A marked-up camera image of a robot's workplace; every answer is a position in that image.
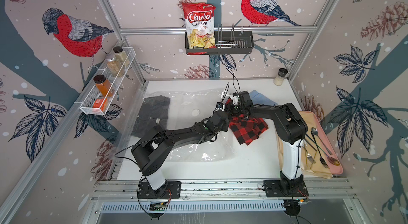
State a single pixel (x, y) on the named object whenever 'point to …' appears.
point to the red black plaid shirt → (245, 129)
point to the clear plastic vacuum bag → (174, 109)
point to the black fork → (321, 158)
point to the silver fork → (312, 160)
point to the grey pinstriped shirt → (153, 112)
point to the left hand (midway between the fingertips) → (229, 117)
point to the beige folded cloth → (315, 157)
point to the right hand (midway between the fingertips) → (221, 109)
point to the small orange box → (100, 103)
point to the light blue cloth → (258, 98)
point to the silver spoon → (315, 131)
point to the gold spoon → (330, 159)
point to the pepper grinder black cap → (282, 71)
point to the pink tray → (334, 166)
